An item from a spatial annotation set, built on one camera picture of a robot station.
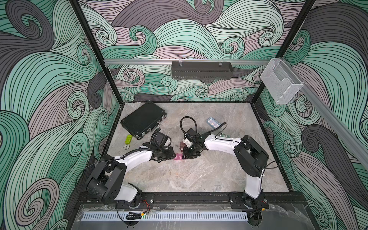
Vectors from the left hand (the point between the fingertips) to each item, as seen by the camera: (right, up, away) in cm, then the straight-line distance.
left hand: (175, 154), depth 86 cm
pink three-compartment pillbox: (+2, -2, +2) cm, 3 cm away
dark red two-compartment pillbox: (+5, +4, +7) cm, 9 cm away
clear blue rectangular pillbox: (+28, +18, +18) cm, 38 cm away
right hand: (+5, -3, +1) cm, 6 cm away
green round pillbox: (+34, +10, +12) cm, 37 cm away
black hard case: (-22, +21, +12) cm, 33 cm away
